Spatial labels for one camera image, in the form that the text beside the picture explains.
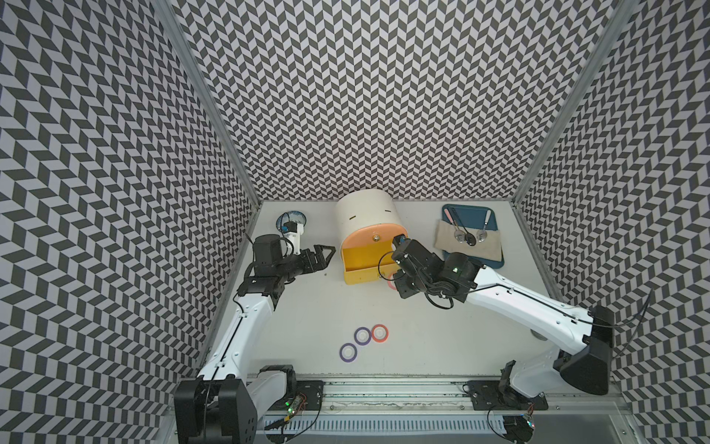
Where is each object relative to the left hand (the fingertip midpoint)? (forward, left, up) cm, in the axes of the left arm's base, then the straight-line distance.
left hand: (324, 253), depth 80 cm
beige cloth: (+13, -58, -17) cm, 62 cm away
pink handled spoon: (+20, -48, -17) cm, 55 cm away
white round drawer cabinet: (+8, -13, +4) cm, 16 cm away
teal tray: (+31, -57, -19) cm, 68 cm away
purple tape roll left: (-22, -7, -19) cm, 30 cm away
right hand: (-9, -23, -1) cm, 25 cm away
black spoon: (+19, -52, -18) cm, 58 cm away
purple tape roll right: (-18, -11, -19) cm, 28 cm away
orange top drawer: (+5, -14, +2) cm, 15 cm away
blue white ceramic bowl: (+27, +18, -14) cm, 36 cm away
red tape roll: (-17, -16, -19) cm, 30 cm away
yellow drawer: (-5, -13, +2) cm, 14 cm away
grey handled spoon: (+19, -57, -17) cm, 62 cm away
